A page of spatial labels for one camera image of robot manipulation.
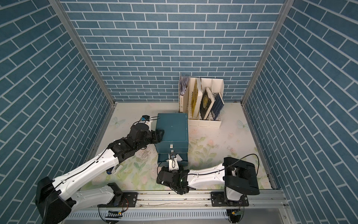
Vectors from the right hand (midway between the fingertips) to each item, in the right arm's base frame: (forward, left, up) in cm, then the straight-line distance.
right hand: (168, 169), depth 80 cm
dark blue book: (+46, -31, +7) cm, 56 cm away
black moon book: (+45, -22, +12) cm, 51 cm away
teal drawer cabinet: (+12, -4, +18) cm, 22 cm away
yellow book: (+42, -15, +22) cm, 50 cm away
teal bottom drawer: (+7, -8, -2) cm, 11 cm away
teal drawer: (+7, -3, +14) cm, 16 cm away
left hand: (+14, +3, +17) cm, 22 cm away
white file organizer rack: (+59, -29, +17) cm, 68 cm away
